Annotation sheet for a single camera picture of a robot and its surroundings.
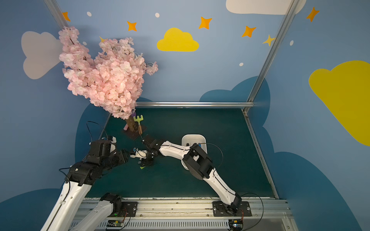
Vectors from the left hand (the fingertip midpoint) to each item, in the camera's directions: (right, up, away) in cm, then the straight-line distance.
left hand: (125, 152), depth 73 cm
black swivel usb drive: (+1, -10, +17) cm, 20 cm away
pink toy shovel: (-14, +12, +33) cm, 38 cm away
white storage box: (+33, +3, +25) cm, 42 cm away
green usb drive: (+4, -13, +15) cm, 20 cm away
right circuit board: (+57, -37, -1) cm, 68 cm away
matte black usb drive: (+32, 0, +27) cm, 42 cm away
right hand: (+4, -9, +17) cm, 20 cm away
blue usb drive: (+41, 0, +28) cm, 50 cm away
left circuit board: (-5, -36, -2) cm, 36 cm away
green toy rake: (-7, +18, +41) cm, 45 cm away
